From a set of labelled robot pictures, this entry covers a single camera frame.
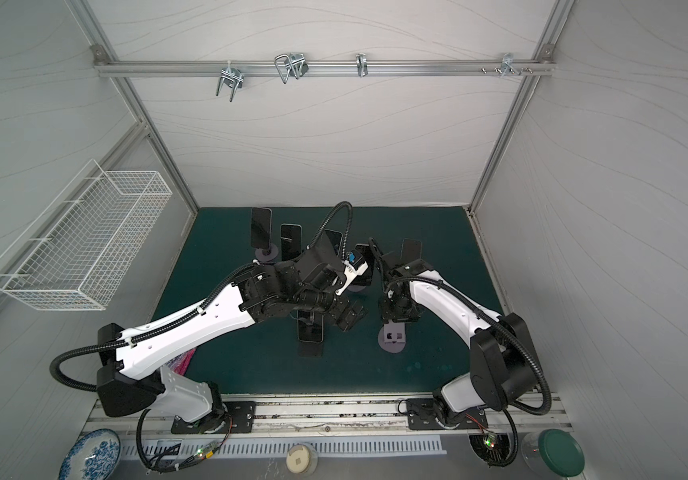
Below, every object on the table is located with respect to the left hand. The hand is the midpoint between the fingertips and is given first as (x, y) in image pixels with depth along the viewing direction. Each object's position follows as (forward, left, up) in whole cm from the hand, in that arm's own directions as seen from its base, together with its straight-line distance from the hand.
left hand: (359, 297), depth 67 cm
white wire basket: (+7, +66, +6) cm, 67 cm away
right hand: (+6, -12, -18) cm, 22 cm away
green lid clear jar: (-26, -42, -16) cm, 52 cm away
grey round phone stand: (-1, -10, -21) cm, 23 cm away
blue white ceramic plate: (-30, +60, -24) cm, 71 cm away
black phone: (+32, +33, -14) cm, 48 cm away
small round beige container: (-29, +11, -14) cm, 34 cm away
